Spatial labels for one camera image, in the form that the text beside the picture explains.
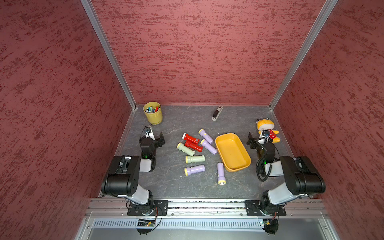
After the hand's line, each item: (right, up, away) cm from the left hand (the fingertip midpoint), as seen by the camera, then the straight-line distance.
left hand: (154, 135), depth 93 cm
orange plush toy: (+76, +7, +7) cm, 77 cm away
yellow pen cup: (-3, +11, +8) cm, 14 cm away
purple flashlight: (+32, +1, +7) cm, 32 cm away
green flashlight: (+18, -7, -1) cm, 20 cm away
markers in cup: (-5, +17, +10) cm, 21 cm away
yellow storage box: (+51, -12, -1) cm, 52 cm away
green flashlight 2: (+23, -14, -6) cm, 27 cm away
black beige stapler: (+43, +15, +18) cm, 49 cm away
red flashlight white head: (+20, -1, +4) cm, 20 cm away
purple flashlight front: (+41, -23, -13) cm, 49 cm away
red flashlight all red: (+25, -5, +4) cm, 26 cm away
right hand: (+65, +1, -2) cm, 65 cm away
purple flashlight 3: (+23, -19, -10) cm, 31 cm away
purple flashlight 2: (+35, -7, +1) cm, 36 cm away
